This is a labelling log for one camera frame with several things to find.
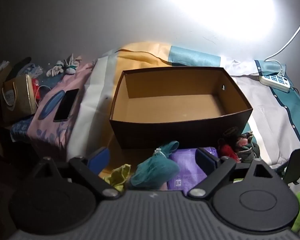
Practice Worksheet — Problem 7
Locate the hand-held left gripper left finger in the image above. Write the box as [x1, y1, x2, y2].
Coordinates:
[31, 147, 124, 200]

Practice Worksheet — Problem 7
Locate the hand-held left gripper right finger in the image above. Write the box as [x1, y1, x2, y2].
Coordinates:
[187, 147, 278, 200]

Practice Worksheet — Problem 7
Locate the red knit item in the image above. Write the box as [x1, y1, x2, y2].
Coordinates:
[219, 144, 240, 163]

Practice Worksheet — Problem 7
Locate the yellow-green cloth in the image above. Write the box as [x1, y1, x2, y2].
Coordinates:
[102, 164, 132, 192]

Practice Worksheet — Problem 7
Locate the brown cardboard box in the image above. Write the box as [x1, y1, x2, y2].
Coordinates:
[109, 67, 253, 150]

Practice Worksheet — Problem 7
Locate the multicoloured fuzzy sock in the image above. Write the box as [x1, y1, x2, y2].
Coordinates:
[234, 131, 260, 163]

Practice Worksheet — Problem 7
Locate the teal mesh bath sponge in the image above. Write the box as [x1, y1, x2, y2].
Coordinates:
[130, 141, 180, 189]

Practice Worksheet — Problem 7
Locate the purple plastic packet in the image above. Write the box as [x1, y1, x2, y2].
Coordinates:
[167, 147, 219, 190]

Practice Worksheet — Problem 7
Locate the pink printed pillow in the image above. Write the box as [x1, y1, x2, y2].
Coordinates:
[11, 61, 95, 155]

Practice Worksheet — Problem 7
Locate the black smartphone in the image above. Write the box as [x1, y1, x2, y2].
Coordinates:
[53, 88, 80, 123]

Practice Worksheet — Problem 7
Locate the striped bedsheet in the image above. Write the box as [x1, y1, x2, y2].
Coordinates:
[66, 42, 300, 195]

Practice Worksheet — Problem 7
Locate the white gloves bundle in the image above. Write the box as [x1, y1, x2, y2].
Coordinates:
[46, 53, 83, 77]

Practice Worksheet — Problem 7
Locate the red packet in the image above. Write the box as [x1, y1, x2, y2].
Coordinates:
[31, 79, 42, 100]

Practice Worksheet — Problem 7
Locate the gold paper bag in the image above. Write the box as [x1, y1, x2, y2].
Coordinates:
[1, 74, 38, 124]

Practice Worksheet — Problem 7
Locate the white power strip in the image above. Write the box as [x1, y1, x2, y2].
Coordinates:
[259, 72, 290, 93]

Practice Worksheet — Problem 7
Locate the white power cable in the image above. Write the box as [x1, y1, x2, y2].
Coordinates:
[264, 5, 300, 76]

